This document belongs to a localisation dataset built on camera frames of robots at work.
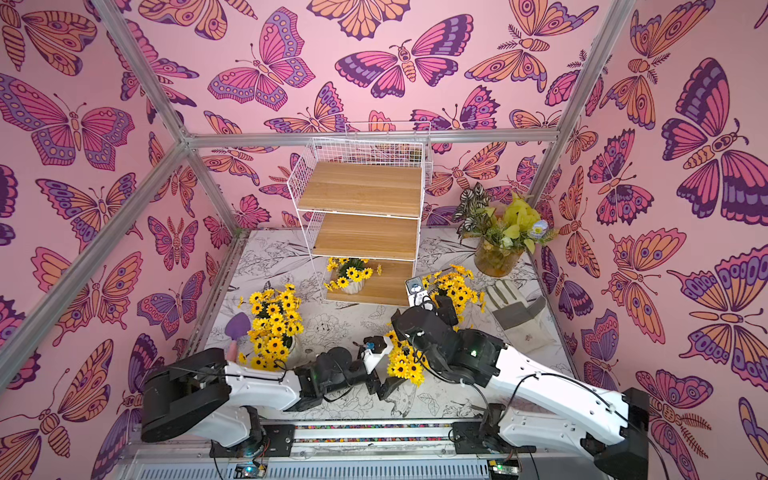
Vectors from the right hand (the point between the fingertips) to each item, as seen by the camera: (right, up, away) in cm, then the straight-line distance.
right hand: (417, 304), depth 71 cm
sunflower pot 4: (-3, -13, -1) cm, 14 cm away
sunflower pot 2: (-38, -15, +3) cm, 41 cm away
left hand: (-4, -15, +4) cm, 16 cm away
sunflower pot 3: (+13, +4, +18) cm, 22 cm away
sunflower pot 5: (-19, +6, +16) cm, 26 cm away
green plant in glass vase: (+27, +17, +19) cm, 37 cm away
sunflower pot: (-37, -6, +8) cm, 38 cm away
